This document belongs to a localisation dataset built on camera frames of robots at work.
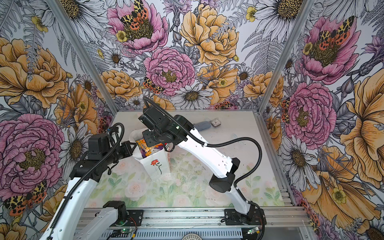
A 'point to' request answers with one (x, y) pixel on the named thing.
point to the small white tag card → (215, 122)
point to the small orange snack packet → (146, 151)
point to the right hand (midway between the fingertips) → (153, 141)
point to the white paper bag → (155, 166)
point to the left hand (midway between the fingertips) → (136, 149)
